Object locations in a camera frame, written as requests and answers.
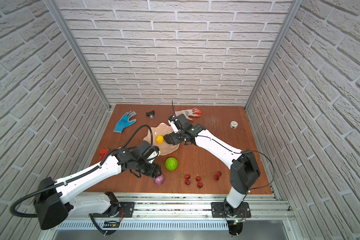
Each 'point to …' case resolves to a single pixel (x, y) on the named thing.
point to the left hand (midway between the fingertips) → (158, 170)
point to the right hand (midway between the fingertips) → (175, 134)
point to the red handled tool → (103, 152)
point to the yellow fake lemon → (160, 139)
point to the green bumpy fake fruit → (171, 163)
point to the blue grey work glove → (124, 120)
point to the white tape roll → (234, 124)
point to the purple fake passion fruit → (159, 180)
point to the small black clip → (150, 114)
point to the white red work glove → (194, 112)
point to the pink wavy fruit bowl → (162, 129)
